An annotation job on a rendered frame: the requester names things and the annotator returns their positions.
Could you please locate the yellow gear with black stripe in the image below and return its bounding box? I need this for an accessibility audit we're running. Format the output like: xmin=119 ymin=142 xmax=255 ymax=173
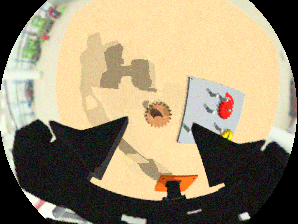
xmin=221 ymin=129 xmax=233 ymax=140

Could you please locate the red gear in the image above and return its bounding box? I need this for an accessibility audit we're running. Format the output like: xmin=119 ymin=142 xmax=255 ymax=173
xmin=218 ymin=99 xmax=233 ymax=120

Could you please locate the brown gear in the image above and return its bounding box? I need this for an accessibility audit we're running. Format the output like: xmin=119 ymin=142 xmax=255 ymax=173
xmin=144 ymin=103 xmax=172 ymax=129

